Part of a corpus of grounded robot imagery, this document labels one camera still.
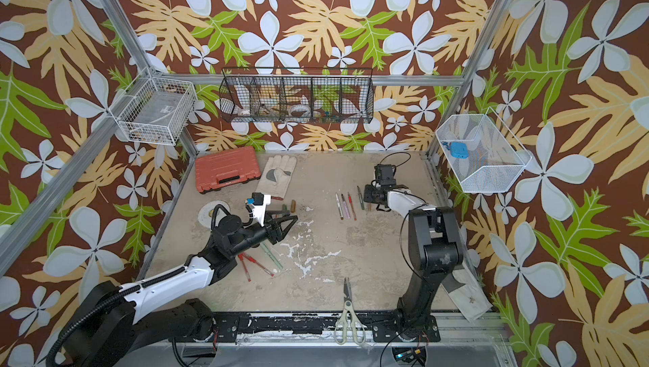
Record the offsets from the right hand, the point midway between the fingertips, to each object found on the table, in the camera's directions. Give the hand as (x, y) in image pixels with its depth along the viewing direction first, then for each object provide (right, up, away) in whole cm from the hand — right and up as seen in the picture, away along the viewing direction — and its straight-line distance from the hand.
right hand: (370, 191), depth 100 cm
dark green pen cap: (-35, -6, +1) cm, 35 cm away
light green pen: (-34, -25, -14) cm, 45 cm away
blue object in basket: (+28, +15, -15) cm, 35 cm away
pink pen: (-10, -6, +1) cm, 11 cm away
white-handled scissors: (-8, -40, -26) cm, 49 cm away
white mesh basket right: (+35, +12, -23) cm, 43 cm away
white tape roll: (-65, -8, -2) cm, 66 cm away
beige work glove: (-41, +6, +11) cm, 42 cm away
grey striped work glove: (+29, -32, -18) cm, 47 cm away
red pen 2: (-8, -4, +4) cm, 9 cm away
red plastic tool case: (-61, +10, +8) cm, 62 cm away
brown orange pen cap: (-31, -6, +1) cm, 32 cm away
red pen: (-43, -24, -13) cm, 51 cm away
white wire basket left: (-78, +29, -14) cm, 84 cm away
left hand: (-28, -5, -25) cm, 37 cm away
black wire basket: (-29, +38, -2) cm, 48 cm away
